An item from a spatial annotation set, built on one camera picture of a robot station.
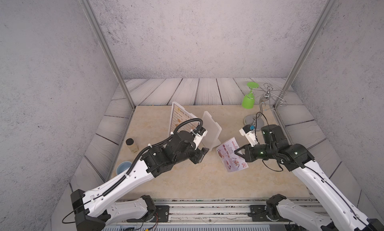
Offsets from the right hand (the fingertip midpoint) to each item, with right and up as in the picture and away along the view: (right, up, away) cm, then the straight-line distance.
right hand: (237, 152), depth 68 cm
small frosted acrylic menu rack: (-8, +9, +17) cm, 21 cm away
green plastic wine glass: (+17, +27, +33) cm, 46 cm away
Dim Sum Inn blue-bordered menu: (-28, +17, +17) cm, 36 cm away
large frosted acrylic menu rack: (-33, +21, +19) cm, 43 cm away
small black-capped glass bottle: (-58, +1, +22) cm, 62 cm away
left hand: (-14, +2, -1) cm, 14 cm away
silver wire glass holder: (+23, +27, +21) cm, 41 cm away
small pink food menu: (-1, -5, +2) cm, 5 cm away
